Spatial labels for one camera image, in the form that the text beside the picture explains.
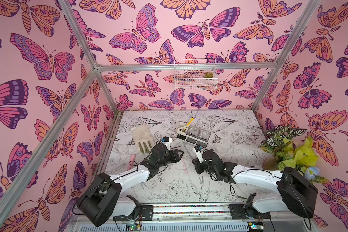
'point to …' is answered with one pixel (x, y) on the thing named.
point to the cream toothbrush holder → (192, 134)
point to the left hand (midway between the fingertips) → (183, 152)
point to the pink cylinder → (132, 158)
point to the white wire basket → (195, 79)
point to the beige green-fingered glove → (143, 137)
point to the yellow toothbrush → (192, 119)
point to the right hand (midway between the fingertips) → (193, 159)
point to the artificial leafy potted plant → (281, 151)
